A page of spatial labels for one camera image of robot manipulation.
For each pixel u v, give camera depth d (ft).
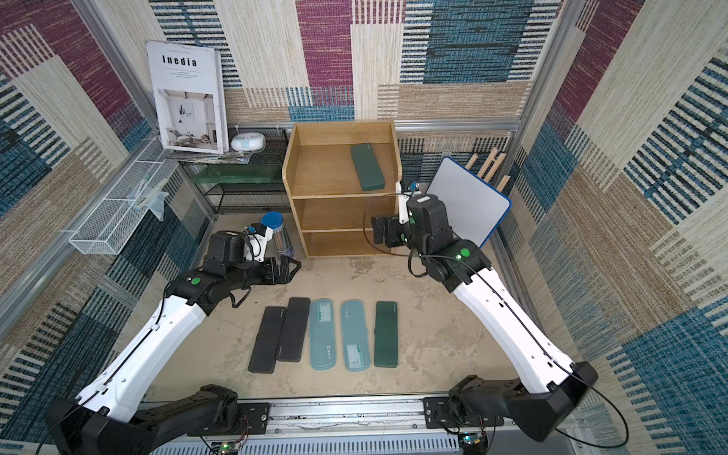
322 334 2.90
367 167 2.85
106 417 1.24
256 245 2.09
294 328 2.97
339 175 2.81
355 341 2.79
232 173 3.28
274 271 2.15
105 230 2.31
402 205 1.95
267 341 2.78
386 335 2.85
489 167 2.93
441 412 2.40
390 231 1.95
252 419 2.41
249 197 3.91
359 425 2.39
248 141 2.88
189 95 2.55
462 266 1.47
